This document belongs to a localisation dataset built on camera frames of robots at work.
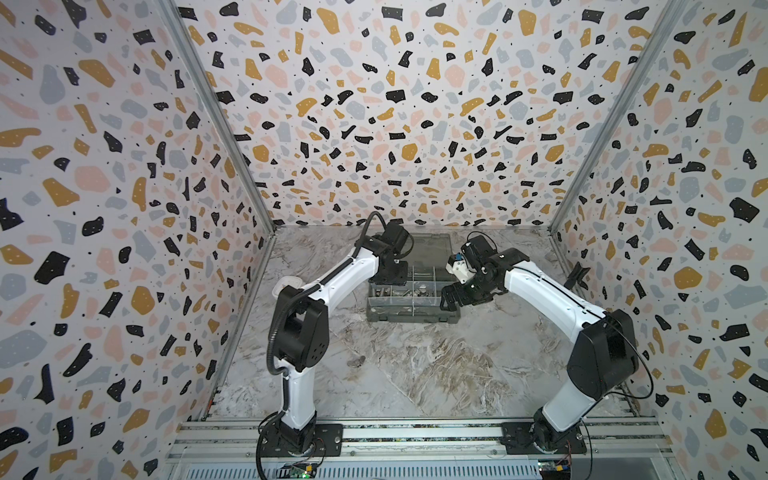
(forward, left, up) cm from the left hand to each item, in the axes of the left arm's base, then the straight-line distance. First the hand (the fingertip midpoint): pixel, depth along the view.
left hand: (400, 274), depth 90 cm
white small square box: (+5, +39, -11) cm, 41 cm away
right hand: (-9, -14, +1) cm, 17 cm away
